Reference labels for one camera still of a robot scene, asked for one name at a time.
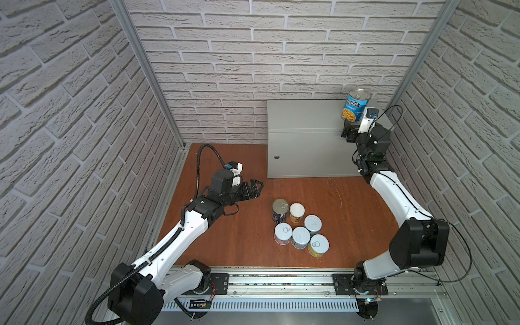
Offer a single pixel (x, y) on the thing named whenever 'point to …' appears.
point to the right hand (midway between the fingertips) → (358, 116)
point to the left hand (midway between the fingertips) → (257, 183)
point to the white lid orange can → (296, 212)
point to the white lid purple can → (283, 233)
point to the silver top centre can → (300, 237)
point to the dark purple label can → (279, 210)
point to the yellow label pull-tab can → (318, 246)
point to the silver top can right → (313, 223)
